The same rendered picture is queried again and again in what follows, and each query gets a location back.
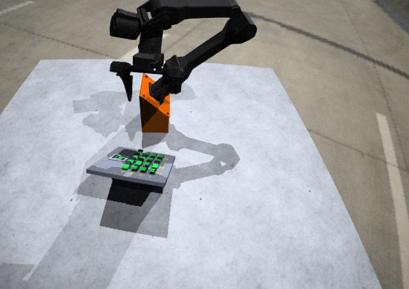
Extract grey switch panel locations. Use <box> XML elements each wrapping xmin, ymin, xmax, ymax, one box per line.
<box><xmin>86</xmin><ymin>146</ymin><xmax>176</xmax><ymax>194</ymax></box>

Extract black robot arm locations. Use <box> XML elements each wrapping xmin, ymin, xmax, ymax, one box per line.
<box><xmin>109</xmin><ymin>0</ymin><xmax>257</xmax><ymax>97</ymax></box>

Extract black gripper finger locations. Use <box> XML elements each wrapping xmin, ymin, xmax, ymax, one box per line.
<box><xmin>160</xmin><ymin>78</ymin><xmax>177</xmax><ymax>105</ymax></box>
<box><xmin>116</xmin><ymin>74</ymin><xmax>133</xmax><ymax>102</ymax></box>

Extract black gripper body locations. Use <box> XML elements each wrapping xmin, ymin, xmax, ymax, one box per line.
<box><xmin>109</xmin><ymin>41</ymin><xmax>185</xmax><ymax>79</ymax></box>

